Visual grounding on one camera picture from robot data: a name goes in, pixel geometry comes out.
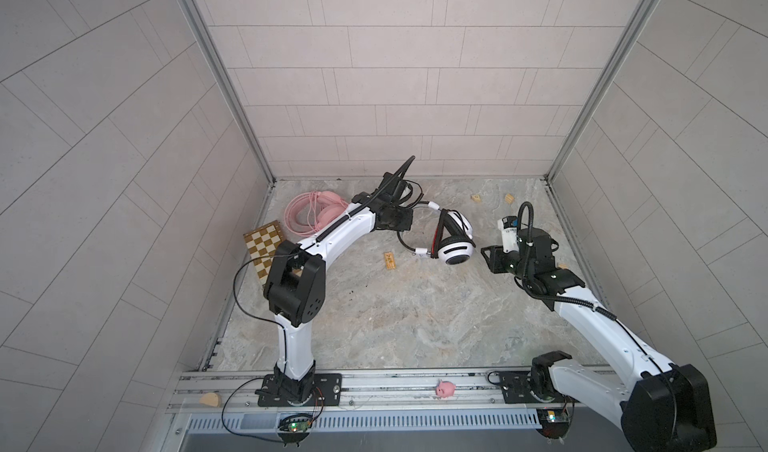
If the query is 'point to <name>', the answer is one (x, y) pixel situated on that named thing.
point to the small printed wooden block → (390, 262)
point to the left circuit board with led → (294, 428)
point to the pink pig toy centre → (445, 389)
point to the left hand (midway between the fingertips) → (417, 217)
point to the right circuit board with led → (553, 422)
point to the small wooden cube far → (509, 198)
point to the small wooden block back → (476, 198)
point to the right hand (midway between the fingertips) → (485, 249)
